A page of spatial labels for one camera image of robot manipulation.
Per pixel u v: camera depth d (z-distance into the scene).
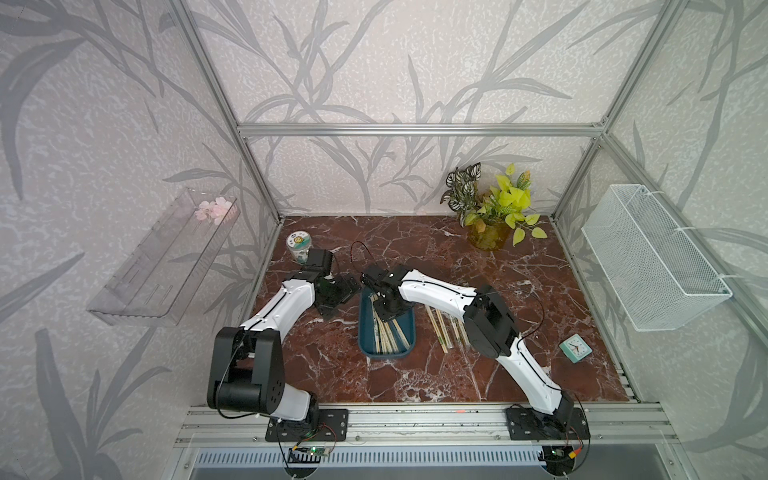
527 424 0.73
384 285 0.70
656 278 1.67
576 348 0.84
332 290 0.79
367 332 0.89
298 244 1.02
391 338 0.88
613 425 0.75
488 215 0.97
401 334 0.89
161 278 0.69
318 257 0.72
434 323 0.91
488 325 0.56
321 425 0.72
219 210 0.76
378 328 0.90
